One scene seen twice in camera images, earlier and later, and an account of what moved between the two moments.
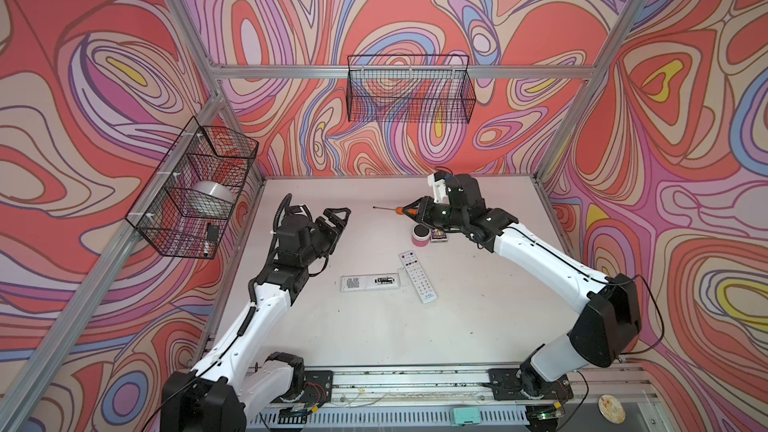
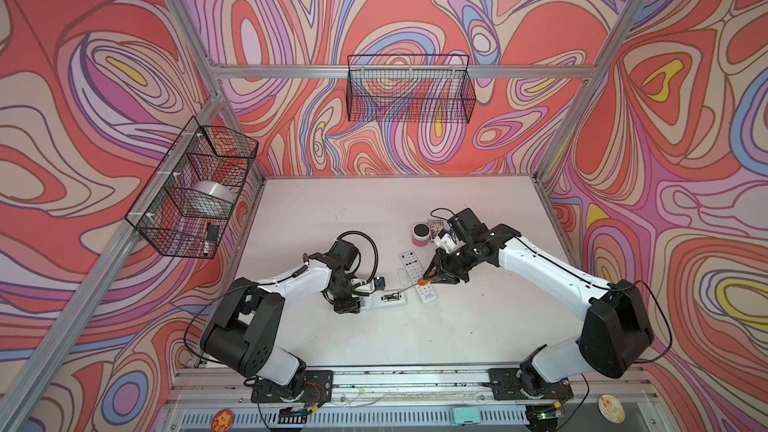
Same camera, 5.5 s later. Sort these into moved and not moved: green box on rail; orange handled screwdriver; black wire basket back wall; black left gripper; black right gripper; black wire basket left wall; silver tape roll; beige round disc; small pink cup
Moved: orange handled screwdriver; black right gripper; black left gripper
Not moved: beige round disc; silver tape roll; black wire basket left wall; small pink cup; green box on rail; black wire basket back wall
